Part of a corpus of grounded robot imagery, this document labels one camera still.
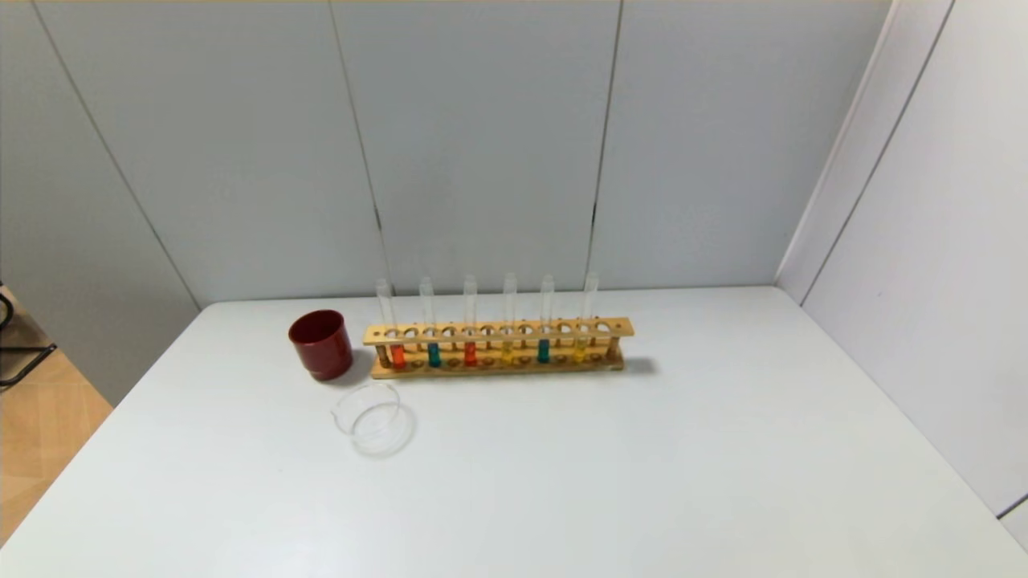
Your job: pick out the wooden test tube rack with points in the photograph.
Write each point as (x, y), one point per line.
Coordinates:
(514, 371)

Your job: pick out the yellow pigment test tube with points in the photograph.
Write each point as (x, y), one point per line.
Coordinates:
(507, 352)
(581, 349)

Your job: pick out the clear glass beaker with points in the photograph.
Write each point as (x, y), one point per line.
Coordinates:
(401, 437)

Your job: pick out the red pigment test tube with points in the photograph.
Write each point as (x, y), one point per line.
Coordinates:
(397, 356)
(470, 354)

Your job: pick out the dark red cup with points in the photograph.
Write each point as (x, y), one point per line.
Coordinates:
(321, 353)

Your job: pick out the black metal chair frame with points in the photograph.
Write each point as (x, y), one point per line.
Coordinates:
(32, 357)

